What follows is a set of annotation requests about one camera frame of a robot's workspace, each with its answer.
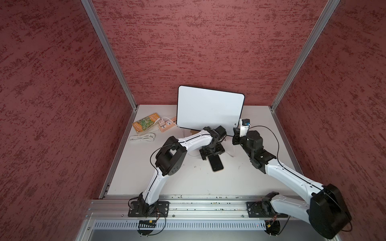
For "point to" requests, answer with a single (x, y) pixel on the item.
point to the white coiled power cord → (147, 137)
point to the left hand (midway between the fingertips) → (214, 157)
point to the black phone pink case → (215, 162)
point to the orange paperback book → (148, 124)
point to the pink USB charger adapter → (161, 123)
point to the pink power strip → (168, 124)
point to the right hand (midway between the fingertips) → (233, 130)
